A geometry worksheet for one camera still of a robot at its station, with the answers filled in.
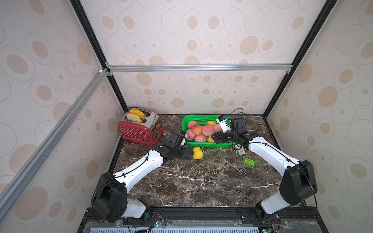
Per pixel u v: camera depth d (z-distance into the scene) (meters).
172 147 0.62
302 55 0.85
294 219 0.73
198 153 0.92
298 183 0.43
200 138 0.97
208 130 0.95
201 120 1.17
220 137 0.76
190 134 1.00
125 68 0.90
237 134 0.66
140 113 0.93
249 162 0.92
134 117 0.92
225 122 0.76
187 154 0.73
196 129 0.96
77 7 0.67
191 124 1.05
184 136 0.72
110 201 0.41
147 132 0.90
